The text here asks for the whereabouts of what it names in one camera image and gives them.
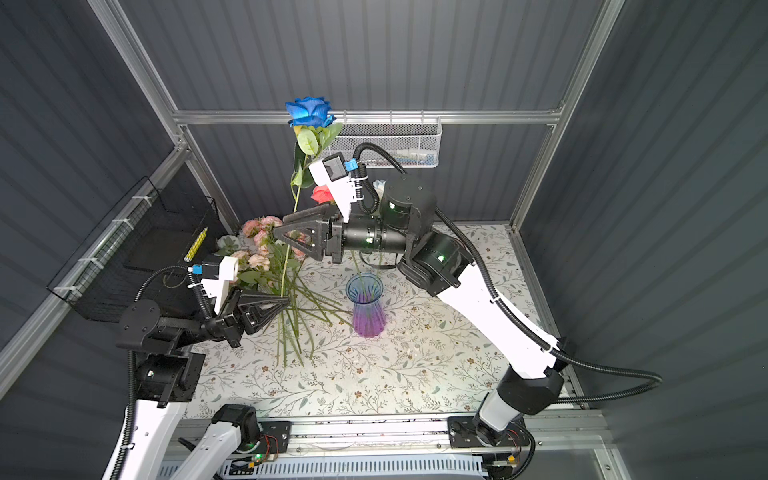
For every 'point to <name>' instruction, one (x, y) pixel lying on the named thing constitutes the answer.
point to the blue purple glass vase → (368, 316)
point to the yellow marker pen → (195, 246)
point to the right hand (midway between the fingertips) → (281, 237)
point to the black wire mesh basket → (141, 251)
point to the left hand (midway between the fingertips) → (291, 305)
